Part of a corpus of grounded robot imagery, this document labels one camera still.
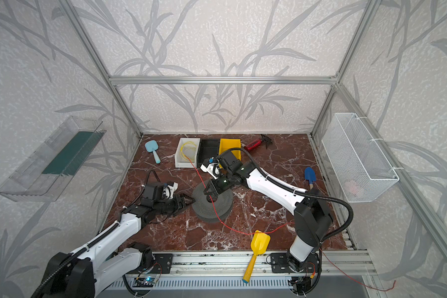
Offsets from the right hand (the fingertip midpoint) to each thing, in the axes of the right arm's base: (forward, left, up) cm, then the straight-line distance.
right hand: (206, 186), depth 77 cm
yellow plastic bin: (+37, -7, -16) cm, 41 cm away
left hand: (-1, +6, -8) cm, 10 cm away
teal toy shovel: (+38, +40, -19) cm, 59 cm away
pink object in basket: (-2, -59, +3) cm, 59 cm away
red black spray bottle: (+42, -30, -16) cm, 54 cm away
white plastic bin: (+32, +15, -15) cm, 38 cm away
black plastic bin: (+35, +5, -17) cm, 39 cm away
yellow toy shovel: (-19, -23, -17) cm, 34 cm away
